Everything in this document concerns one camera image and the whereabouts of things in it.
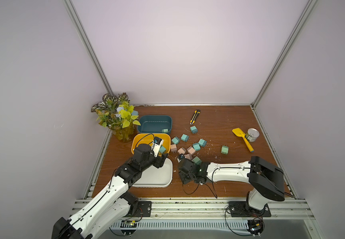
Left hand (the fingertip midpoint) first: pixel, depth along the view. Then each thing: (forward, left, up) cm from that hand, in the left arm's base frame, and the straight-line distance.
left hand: (165, 151), depth 78 cm
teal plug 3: (+15, -5, -13) cm, 20 cm away
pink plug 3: (+3, -13, -12) cm, 18 cm away
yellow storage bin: (+16, +20, -14) cm, 29 cm away
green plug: (+1, -19, -13) cm, 23 cm away
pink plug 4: (+8, -4, -12) cm, 15 cm away
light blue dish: (+41, +28, -15) cm, 52 cm away
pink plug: (+7, -15, -13) cm, 21 cm away
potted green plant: (+20, +29, +9) cm, 36 cm away
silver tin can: (+18, -57, -10) cm, 60 cm away
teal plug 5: (+11, -19, -13) cm, 25 cm away
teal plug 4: (+13, -23, -12) cm, 29 cm away
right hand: (-6, -9, -13) cm, 17 cm away
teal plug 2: (+16, -12, -12) cm, 23 cm away
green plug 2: (+23, +2, -13) cm, 26 cm away
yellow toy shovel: (+22, -49, -13) cm, 55 cm away
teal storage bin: (+30, +11, -15) cm, 35 cm away
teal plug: (+24, -18, -13) cm, 33 cm away
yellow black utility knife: (+37, -20, -14) cm, 45 cm away
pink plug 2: (+7, -9, -13) cm, 17 cm away
